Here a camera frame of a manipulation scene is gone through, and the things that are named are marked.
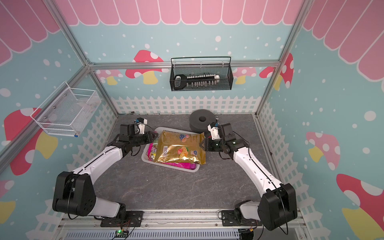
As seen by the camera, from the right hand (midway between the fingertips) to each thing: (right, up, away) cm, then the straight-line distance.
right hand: (203, 144), depth 81 cm
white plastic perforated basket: (-34, -8, +6) cm, 35 cm away
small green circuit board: (-40, -43, -8) cm, 60 cm away
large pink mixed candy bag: (-29, -5, +5) cm, 30 cm away
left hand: (-27, +4, +6) cm, 28 cm away
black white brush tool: (-13, +37, +9) cm, 40 cm away
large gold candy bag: (-13, -2, +4) cm, 14 cm away
